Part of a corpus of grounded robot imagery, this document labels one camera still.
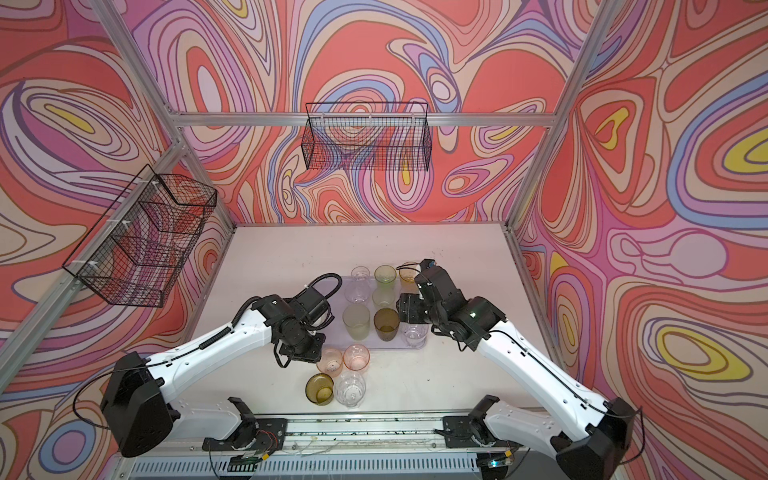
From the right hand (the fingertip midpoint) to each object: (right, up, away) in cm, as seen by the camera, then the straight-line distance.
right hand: (412, 312), depth 75 cm
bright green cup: (-7, +8, +22) cm, 24 cm away
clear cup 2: (-17, -22, +6) cm, 28 cm away
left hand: (-23, -13, +3) cm, 27 cm away
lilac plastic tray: (-22, -8, +13) cm, 26 cm away
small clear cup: (-16, +7, +27) cm, 32 cm away
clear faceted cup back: (+2, -10, +16) cm, 19 cm away
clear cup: (-16, +2, +23) cm, 28 cm away
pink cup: (-15, -15, +10) cm, 23 cm away
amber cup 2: (-25, -22, +5) cm, 34 cm away
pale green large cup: (-15, -5, +10) cm, 19 cm away
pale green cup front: (-8, 0, +21) cm, 23 cm away
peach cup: (-23, -16, +10) cm, 29 cm away
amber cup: (-7, -7, +16) cm, 18 cm away
